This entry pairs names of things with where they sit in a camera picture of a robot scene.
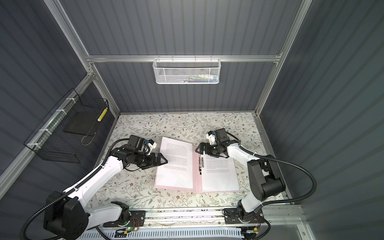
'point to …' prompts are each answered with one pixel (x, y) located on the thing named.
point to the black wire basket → (62, 135)
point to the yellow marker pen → (103, 113)
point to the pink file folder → (197, 177)
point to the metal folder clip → (201, 164)
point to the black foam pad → (83, 123)
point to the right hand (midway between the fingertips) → (203, 152)
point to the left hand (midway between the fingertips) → (161, 163)
